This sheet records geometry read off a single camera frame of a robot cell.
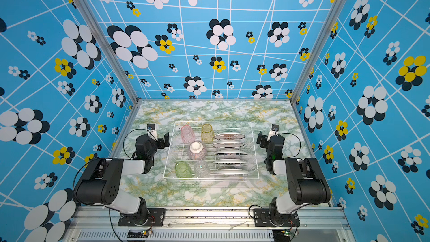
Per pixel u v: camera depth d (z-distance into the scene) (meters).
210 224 0.72
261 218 0.72
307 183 0.45
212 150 0.95
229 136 0.96
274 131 0.80
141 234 0.70
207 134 0.97
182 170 0.81
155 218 0.73
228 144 0.89
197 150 0.87
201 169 0.77
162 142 0.85
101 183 0.45
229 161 0.80
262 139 0.85
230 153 0.93
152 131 0.80
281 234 0.70
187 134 0.91
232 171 0.77
